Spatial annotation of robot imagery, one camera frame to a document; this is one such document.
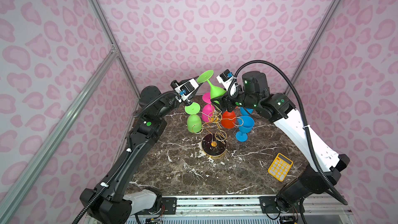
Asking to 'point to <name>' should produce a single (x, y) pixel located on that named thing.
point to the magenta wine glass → (208, 109)
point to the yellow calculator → (280, 167)
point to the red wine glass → (228, 119)
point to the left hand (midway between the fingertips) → (197, 74)
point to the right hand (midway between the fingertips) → (217, 94)
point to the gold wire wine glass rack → (214, 142)
